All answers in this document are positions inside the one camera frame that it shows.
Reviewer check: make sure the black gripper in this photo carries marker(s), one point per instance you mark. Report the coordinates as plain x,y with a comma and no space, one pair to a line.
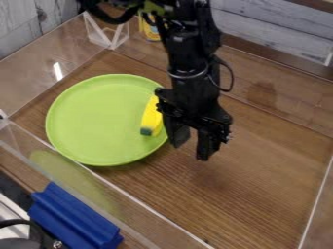
189,106

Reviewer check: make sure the clear acrylic triangle bracket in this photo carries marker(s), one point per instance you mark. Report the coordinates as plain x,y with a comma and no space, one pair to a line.
109,37

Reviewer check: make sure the yellow toy banana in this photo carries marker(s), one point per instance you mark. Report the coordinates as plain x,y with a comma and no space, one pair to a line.
151,119

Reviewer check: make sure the blue plastic block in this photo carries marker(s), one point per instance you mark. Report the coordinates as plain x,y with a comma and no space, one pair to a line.
75,223

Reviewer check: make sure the green round plate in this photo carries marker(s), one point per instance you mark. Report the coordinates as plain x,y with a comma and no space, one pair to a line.
92,122

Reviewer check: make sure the yellow labelled tin can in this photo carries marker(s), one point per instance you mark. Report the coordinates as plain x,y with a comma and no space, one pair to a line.
147,27

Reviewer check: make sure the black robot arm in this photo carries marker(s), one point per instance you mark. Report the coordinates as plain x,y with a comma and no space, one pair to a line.
191,39

